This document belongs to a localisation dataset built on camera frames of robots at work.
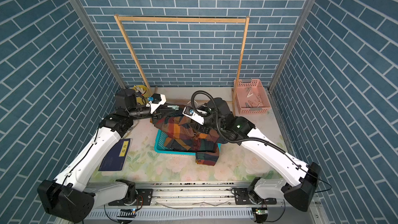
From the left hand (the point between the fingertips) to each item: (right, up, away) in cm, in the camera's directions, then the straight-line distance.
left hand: (176, 107), depth 69 cm
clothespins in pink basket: (+47, +13, +51) cm, 70 cm away
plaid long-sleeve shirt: (+1, -15, +15) cm, 21 cm away
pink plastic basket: (+48, +6, +47) cm, 67 cm away
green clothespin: (0, 0, 0) cm, 1 cm away
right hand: (+9, -3, 0) cm, 10 cm away
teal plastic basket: (-11, -19, +16) cm, 28 cm away
